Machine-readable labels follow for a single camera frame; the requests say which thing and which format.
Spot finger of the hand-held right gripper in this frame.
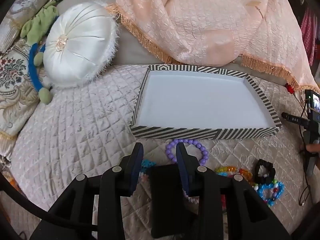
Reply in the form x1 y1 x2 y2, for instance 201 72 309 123
282 112 312 127

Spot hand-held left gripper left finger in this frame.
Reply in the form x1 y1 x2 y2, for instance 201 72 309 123
30 142 145 240

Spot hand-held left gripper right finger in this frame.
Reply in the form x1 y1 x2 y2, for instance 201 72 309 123
176 142 292 240

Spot small multicoloured bead bracelet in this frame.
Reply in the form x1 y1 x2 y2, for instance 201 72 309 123
140 160 150 183

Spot purple bead bracelet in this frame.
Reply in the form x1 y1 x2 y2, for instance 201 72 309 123
165 139 209 167

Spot pale pink bead bracelet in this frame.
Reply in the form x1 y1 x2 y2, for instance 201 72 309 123
182 190 200 205

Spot black rectangular box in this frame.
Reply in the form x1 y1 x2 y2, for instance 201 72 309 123
150 164 200 239

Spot large multicoloured bead bracelet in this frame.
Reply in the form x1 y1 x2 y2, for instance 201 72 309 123
215 165 253 183

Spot black scrunchie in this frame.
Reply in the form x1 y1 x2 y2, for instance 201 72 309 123
255 159 276 184

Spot striped black and white tray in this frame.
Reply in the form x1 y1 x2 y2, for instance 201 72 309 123
130 64 282 140

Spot blue bead bracelet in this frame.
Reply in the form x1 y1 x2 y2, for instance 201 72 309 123
254 179 286 207

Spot person's right hand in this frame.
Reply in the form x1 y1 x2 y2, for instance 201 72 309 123
305 144 320 167

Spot quilted cream bedspread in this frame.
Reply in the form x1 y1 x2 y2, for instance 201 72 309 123
0 64 320 240

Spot pink hanging clothes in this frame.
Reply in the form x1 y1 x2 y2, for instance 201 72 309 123
300 7 320 65

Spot white round satin cushion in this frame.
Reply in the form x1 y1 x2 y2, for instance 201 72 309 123
43 2 120 88

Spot peach fringed blanket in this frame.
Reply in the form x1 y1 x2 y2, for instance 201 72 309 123
105 0 320 93

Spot floral embroidered cushion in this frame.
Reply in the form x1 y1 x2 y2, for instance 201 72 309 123
0 40 48 140

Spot green and blue plush toy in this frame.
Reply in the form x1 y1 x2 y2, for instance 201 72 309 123
20 5 60 105

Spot beige ornate patterned cushion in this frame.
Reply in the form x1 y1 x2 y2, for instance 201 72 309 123
0 0 63 53

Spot black cable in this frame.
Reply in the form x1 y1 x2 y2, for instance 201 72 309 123
297 97 313 207
0 175 98 240

